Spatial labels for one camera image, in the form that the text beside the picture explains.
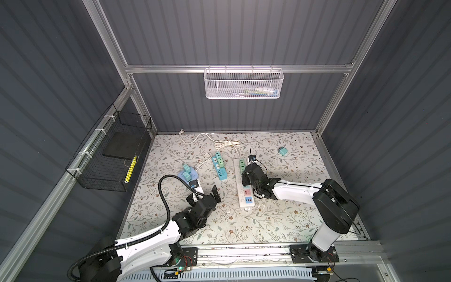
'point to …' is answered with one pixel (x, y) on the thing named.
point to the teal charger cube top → (282, 151)
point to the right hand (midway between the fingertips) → (246, 173)
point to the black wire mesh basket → (93, 171)
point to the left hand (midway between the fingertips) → (208, 189)
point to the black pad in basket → (123, 145)
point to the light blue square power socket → (193, 173)
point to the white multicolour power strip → (245, 192)
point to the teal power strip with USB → (221, 171)
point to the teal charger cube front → (187, 176)
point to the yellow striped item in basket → (130, 170)
